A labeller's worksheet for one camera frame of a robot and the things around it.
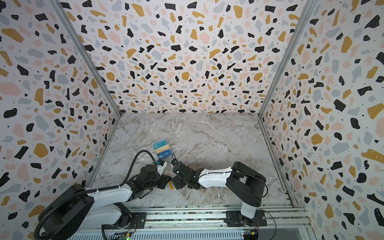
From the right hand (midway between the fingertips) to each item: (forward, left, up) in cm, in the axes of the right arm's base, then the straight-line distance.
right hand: (177, 175), depth 86 cm
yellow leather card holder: (-5, +3, -2) cm, 6 cm away
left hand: (-1, +2, 0) cm, 2 cm away
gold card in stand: (+17, +10, +2) cm, 20 cm away
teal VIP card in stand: (+20, +13, +2) cm, 24 cm away
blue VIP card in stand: (+14, +9, 0) cm, 16 cm away
